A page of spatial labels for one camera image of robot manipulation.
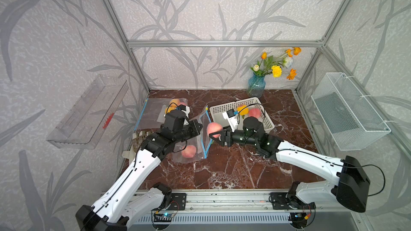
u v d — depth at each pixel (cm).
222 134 62
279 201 74
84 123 67
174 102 108
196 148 83
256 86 109
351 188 39
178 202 73
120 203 39
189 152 81
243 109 102
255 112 100
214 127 67
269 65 101
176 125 51
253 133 56
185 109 67
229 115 65
